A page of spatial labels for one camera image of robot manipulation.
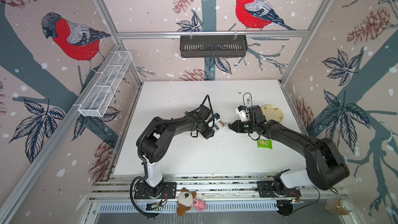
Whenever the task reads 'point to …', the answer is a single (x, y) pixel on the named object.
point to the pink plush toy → (199, 204)
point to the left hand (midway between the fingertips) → (210, 131)
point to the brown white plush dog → (185, 199)
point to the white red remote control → (218, 126)
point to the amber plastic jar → (338, 206)
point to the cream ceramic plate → (271, 112)
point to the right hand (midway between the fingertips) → (230, 128)
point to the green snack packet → (265, 143)
